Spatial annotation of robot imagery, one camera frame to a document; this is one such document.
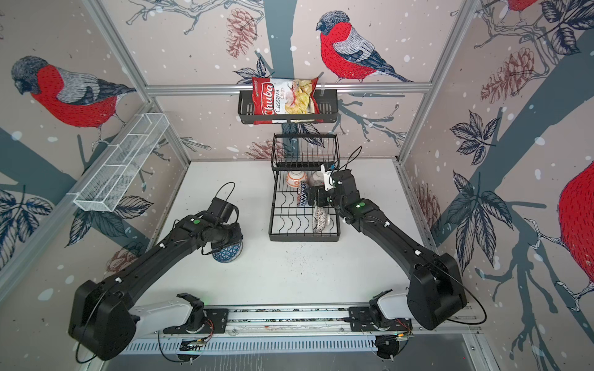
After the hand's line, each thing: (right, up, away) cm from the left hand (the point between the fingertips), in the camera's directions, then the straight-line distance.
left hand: (240, 237), depth 81 cm
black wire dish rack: (+20, +30, +36) cm, 51 cm away
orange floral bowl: (+18, +21, +25) cm, 38 cm away
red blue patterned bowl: (+23, +15, +14) cm, 30 cm away
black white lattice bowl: (+29, +6, +5) cm, 30 cm away
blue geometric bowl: (-6, -7, +4) cm, 10 cm away
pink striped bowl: (+29, +21, +23) cm, 43 cm away
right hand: (+26, +17, +1) cm, 31 cm away
